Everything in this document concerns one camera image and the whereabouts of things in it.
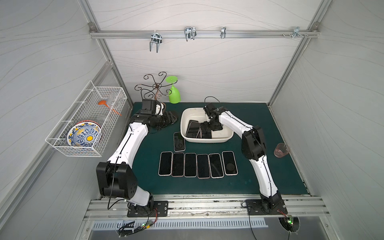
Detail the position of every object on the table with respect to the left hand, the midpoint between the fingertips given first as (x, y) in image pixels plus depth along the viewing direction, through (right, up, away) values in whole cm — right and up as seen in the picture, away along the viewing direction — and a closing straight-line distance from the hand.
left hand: (173, 120), depth 82 cm
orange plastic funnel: (-36, +9, -5) cm, 37 cm away
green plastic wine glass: (-1, +16, +13) cm, 21 cm away
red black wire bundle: (-21, -52, -13) cm, 57 cm away
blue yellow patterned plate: (-35, -5, -20) cm, 41 cm away
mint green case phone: (+9, -28, +9) cm, 31 cm away
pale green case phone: (+1, -15, +19) cm, 24 cm away
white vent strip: (+25, -49, -12) cm, 57 cm away
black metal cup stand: (-13, +17, +8) cm, 22 cm away
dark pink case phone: (+32, -25, +4) cm, 41 cm away
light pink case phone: (-6, -27, +9) cm, 29 cm away
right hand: (+21, -6, +19) cm, 29 cm away
